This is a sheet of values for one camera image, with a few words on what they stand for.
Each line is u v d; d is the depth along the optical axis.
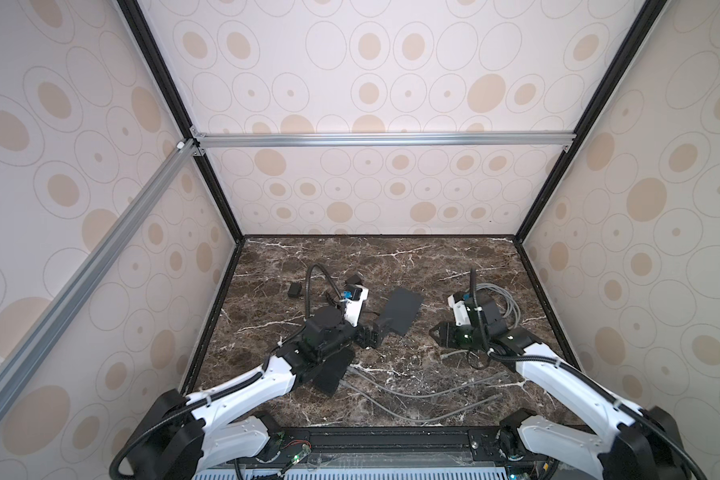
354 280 1.06
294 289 1.03
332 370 0.85
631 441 0.39
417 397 0.81
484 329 0.62
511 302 0.99
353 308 0.66
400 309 1.01
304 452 0.71
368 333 0.67
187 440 0.39
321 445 0.75
